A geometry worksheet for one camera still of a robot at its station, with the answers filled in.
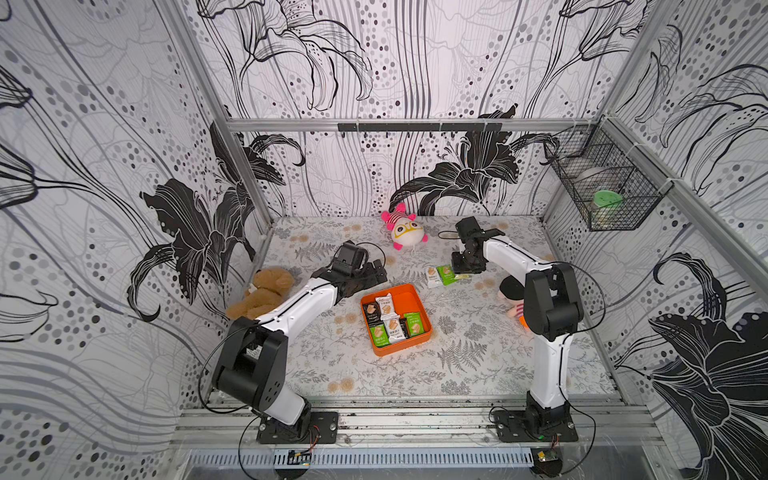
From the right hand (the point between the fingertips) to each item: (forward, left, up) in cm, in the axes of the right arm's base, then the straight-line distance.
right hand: (464, 264), depth 101 cm
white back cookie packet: (-15, +27, -1) cm, 31 cm away
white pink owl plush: (+13, +20, +3) cm, 24 cm away
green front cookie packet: (-26, +28, 0) cm, 38 cm away
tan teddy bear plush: (-12, +62, +6) cm, 64 cm away
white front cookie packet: (-23, +24, 0) cm, 33 cm away
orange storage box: (-13, +20, -1) cm, 24 cm away
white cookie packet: (-4, +11, -3) cm, 12 cm away
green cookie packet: (-3, +6, -2) cm, 7 cm away
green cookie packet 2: (-21, +18, -2) cm, 27 cm away
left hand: (-11, +29, +7) cm, 32 cm away
